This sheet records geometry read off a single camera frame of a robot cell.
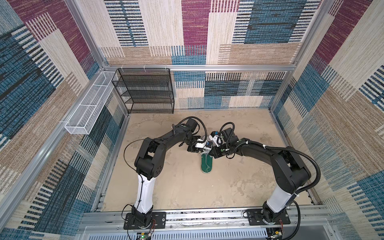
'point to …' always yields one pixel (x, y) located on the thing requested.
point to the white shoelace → (206, 152)
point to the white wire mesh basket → (82, 120)
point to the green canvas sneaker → (205, 168)
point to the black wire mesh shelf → (145, 90)
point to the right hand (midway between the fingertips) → (211, 155)
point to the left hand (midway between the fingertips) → (201, 144)
